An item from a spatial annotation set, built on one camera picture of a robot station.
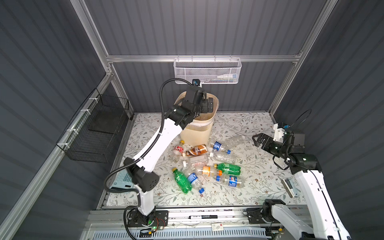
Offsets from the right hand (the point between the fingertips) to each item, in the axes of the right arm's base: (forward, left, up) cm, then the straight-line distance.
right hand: (262, 141), depth 73 cm
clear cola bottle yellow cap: (+5, +46, -23) cm, 52 cm away
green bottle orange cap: (-5, +14, -21) cm, 26 cm away
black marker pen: (-29, +30, -24) cm, 48 cm away
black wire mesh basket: (+3, +85, +5) cm, 85 cm away
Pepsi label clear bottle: (-13, +13, -20) cm, 27 cm away
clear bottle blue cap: (+6, +14, -28) cm, 32 cm away
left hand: (+15, +29, +14) cm, 36 cm away
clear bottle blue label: (+15, +13, -24) cm, 31 cm away
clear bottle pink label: (0, +33, -23) cm, 40 cm away
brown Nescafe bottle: (+7, +33, -20) cm, 39 cm away
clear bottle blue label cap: (-14, +33, -20) cm, 41 cm away
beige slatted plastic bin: (+11, +31, -5) cm, 34 cm away
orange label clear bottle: (-7, +27, -20) cm, 34 cm away
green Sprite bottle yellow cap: (-13, +41, -19) cm, 47 cm away
